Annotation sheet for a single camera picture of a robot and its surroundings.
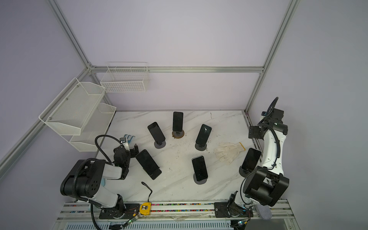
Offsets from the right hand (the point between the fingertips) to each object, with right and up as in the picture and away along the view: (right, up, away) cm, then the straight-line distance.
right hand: (258, 132), depth 80 cm
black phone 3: (-47, +7, +17) cm, 51 cm away
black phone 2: (-61, -1, +12) cm, 62 cm away
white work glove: (-12, -15, +16) cm, 25 cm away
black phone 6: (-63, -19, +1) cm, 66 cm away
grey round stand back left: (-60, -11, +18) cm, 64 cm away
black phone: (-3, -16, +1) cm, 16 cm away
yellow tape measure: (-63, -39, -7) cm, 74 cm away
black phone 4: (-30, -2, +11) cm, 32 cm away
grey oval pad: (-1, -40, -9) cm, 41 cm away
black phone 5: (-34, -19, -4) cm, 39 cm away
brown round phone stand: (-48, -3, +24) cm, 54 cm away
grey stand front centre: (-33, -28, -1) cm, 44 cm away
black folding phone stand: (-61, -24, +3) cm, 65 cm away
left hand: (-81, -11, +14) cm, 82 cm away
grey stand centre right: (-32, -12, +18) cm, 38 cm away
